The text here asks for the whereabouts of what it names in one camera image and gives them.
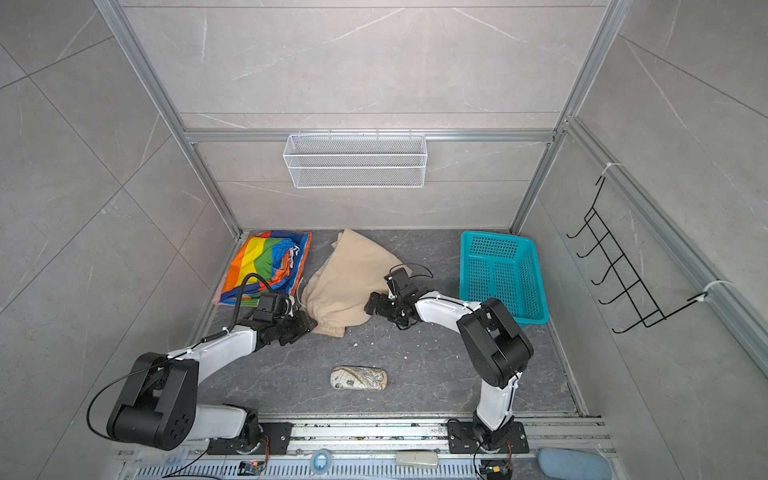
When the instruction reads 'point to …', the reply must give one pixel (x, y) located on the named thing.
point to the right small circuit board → (495, 469)
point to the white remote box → (417, 459)
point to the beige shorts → (335, 293)
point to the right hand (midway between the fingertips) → (375, 309)
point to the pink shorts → (216, 300)
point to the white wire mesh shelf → (355, 160)
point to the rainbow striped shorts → (278, 257)
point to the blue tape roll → (321, 461)
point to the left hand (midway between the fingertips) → (313, 318)
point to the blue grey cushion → (573, 464)
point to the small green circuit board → (250, 467)
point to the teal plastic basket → (505, 267)
